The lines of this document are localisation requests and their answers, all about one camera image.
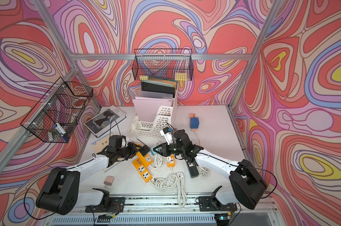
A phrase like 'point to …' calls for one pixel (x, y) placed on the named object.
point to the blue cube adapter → (194, 123)
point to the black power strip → (193, 170)
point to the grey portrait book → (101, 121)
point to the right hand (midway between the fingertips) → (156, 153)
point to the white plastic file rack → (152, 129)
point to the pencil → (142, 142)
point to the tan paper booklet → (100, 144)
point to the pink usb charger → (109, 181)
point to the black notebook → (155, 86)
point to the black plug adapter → (144, 149)
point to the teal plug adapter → (153, 152)
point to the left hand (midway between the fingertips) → (142, 148)
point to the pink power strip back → (192, 115)
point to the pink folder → (148, 108)
